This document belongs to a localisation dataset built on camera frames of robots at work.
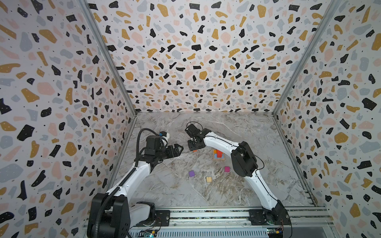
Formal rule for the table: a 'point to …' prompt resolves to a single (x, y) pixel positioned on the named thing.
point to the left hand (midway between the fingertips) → (177, 147)
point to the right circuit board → (275, 232)
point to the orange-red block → (195, 150)
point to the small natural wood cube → (209, 179)
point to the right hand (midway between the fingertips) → (189, 144)
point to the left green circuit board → (151, 233)
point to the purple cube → (191, 173)
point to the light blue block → (216, 156)
